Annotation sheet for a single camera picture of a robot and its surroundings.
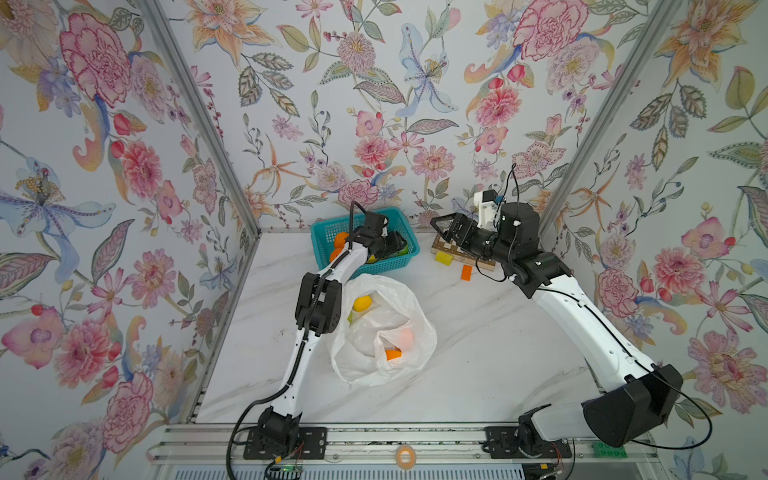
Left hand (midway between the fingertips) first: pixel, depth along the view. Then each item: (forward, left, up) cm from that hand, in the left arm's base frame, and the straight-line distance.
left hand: (405, 243), depth 106 cm
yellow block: (-2, -14, -6) cm, 16 cm away
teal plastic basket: (+8, +30, -3) cm, 31 cm away
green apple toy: (-3, +1, 0) cm, 3 cm away
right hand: (-20, -5, +28) cm, 34 cm away
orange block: (-7, -22, -8) cm, 24 cm away
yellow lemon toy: (-22, +15, -4) cm, 26 cm away
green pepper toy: (-25, +19, -7) cm, 32 cm away
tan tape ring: (-64, +2, -8) cm, 64 cm away
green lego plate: (-62, -44, -7) cm, 77 cm away
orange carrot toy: (-40, +6, 0) cm, 40 cm away
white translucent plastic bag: (-36, +8, -2) cm, 37 cm away
